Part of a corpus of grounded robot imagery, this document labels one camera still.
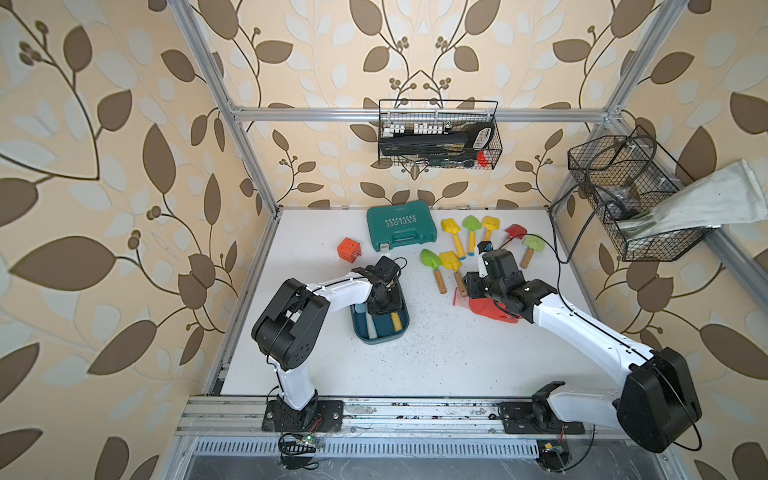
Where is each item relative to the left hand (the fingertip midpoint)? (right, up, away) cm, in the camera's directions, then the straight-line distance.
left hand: (400, 308), depth 92 cm
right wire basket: (+63, +40, -10) cm, 75 cm away
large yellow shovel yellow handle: (-1, -3, -3) cm, 4 cm away
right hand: (+20, +10, -6) cm, 23 cm away
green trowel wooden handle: (+49, +20, +17) cm, 56 cm away
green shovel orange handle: (+28, +28, +24) cm, 46 cm away
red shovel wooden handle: (+44, +25, +21) cm, 55 cm away
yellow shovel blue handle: (+20, +26, +22) cm, 40 cm away
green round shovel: (+12, +14, +11) cm, 21 cm away
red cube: (-18, +18, +10) cm, 27 cm away
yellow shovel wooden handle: (+35, +27, +24) cm, 50 cm away
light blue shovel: (-8, -5, -5) cm, 11 cm away
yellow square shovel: (+18, +14, +10) cm, 25 cm away
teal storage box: (-7, -5, -4) cm, 9 cm away
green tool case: (-1, +27, +17) cm, 32 cm away
